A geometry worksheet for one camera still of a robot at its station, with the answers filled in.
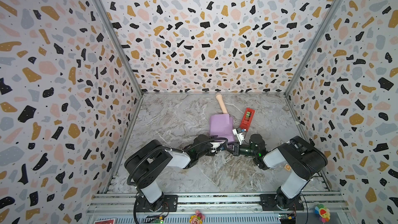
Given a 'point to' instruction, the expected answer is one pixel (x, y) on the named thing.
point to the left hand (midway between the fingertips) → (216, 136)
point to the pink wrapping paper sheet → (222, 125)
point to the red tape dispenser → (246, 120)
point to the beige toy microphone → (219, 97)
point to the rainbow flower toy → (323, 213)
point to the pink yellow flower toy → (197, 219)
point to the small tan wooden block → (287, 167)
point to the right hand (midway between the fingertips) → (221, 145)
